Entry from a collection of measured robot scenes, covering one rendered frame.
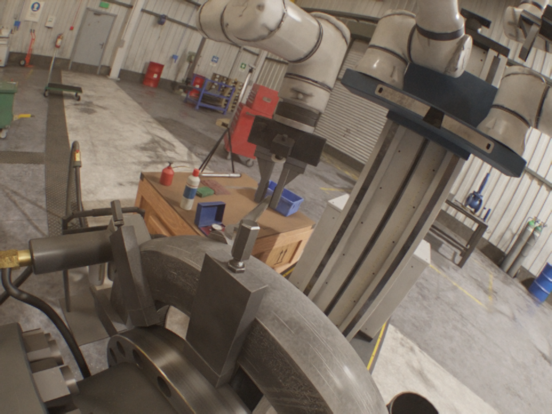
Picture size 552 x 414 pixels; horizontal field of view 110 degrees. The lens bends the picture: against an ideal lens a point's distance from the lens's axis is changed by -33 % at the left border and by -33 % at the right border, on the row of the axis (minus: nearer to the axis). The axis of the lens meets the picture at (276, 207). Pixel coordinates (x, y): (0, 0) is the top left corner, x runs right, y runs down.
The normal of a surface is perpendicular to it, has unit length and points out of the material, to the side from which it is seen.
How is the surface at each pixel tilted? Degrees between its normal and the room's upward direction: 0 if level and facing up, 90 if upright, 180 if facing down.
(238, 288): 90
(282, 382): 90
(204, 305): 90
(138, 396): 15
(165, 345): 23
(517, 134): 68
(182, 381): 4
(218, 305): 90
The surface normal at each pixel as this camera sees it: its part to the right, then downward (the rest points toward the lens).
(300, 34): 0.60, 0.53
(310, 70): -0.16, 0.32
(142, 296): 0.75, -0.32
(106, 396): 0.03, -0.98
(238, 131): 0.21, 0.46
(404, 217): -0.49, 0.14
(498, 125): -0.59, -0.40
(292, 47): 0.20, 0.96
